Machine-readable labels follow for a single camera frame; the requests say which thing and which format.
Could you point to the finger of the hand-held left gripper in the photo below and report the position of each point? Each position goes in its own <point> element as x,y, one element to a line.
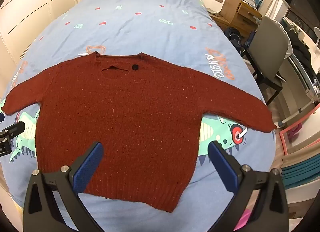
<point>12,129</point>

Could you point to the pink frame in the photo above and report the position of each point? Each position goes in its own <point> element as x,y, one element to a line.
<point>283,141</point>

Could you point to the black jacket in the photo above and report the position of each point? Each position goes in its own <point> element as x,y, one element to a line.
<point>303,56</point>

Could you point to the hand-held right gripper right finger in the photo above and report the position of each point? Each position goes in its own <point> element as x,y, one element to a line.
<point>222,164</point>

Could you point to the grey chair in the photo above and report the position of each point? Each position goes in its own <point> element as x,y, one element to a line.
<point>270,46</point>

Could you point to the dark red knitted sweater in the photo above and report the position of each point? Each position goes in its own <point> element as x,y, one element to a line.
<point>120,111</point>

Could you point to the white desk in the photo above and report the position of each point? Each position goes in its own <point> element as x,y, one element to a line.
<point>306,91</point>

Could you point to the white wardrobe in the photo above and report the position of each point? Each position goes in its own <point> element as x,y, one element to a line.
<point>37,1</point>

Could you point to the dark blue backpack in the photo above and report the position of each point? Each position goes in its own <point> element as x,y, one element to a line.
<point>233,38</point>

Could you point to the stack of folded cloths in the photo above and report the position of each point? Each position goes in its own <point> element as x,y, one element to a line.
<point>300,172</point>

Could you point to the blue printed bed blanket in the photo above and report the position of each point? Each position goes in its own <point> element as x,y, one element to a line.
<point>150,26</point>

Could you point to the wooden cabinet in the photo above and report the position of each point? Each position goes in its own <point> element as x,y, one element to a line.
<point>235,13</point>

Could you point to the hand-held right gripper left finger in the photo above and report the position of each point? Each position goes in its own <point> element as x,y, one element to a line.
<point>90,164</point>

